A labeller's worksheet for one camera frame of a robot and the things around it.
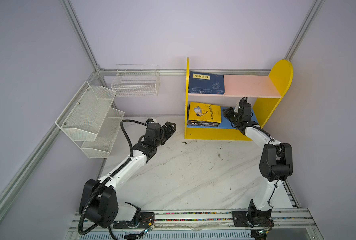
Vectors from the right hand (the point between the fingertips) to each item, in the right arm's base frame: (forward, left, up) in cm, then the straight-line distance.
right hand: (222, 108), depth 94 cm
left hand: (-18, +31, +2) cm, 36 cm away
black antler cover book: (-7, +20, -5) cm, 21 cm away
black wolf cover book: (-7, +12, -7) cm, 16 cm away
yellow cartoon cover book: (-1, +11, -3) cm, 11 cm away
